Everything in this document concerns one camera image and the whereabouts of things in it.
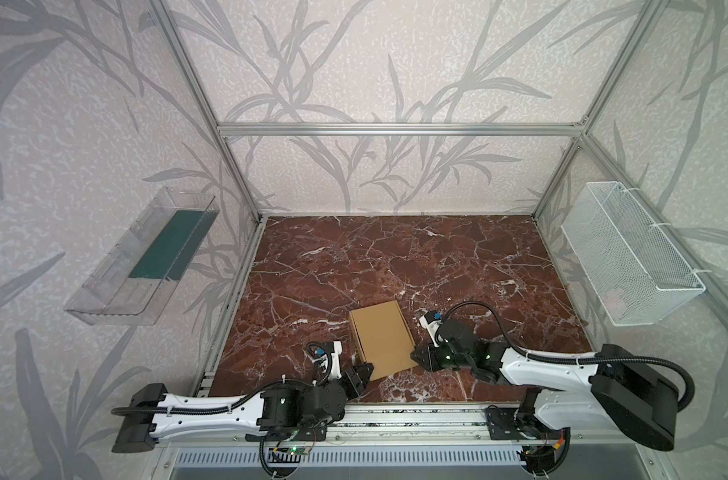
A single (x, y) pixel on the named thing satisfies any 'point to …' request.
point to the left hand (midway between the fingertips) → (377, 367)
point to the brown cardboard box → (383, 338)
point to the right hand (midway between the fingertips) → (411, 348)
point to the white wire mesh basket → (634, 276)
